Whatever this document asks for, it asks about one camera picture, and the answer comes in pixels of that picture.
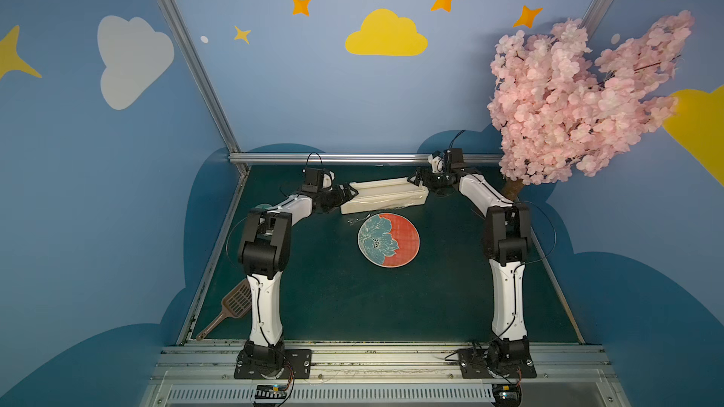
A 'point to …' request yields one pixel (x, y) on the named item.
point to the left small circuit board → (271, 391)
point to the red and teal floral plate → (388, 240)
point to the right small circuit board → (507, 395)
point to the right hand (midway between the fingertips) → (419, 179)
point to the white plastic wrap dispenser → (385, 193)
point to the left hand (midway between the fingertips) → (351, 193)
